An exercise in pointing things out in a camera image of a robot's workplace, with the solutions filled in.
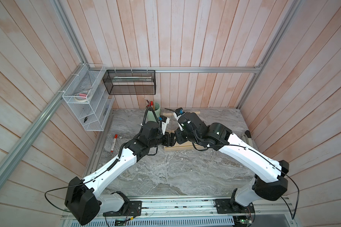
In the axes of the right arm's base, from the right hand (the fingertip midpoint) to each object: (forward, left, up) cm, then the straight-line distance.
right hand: (176, 130), depth 68 cm
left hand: (+1, +1, -8) cm, 8 cm away
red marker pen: (+15, +44, -30) cm, 56 cm away
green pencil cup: (+27, +18, -19) cm, 37 cm away
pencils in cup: (+30, +17, -10) cm, 36 cm away
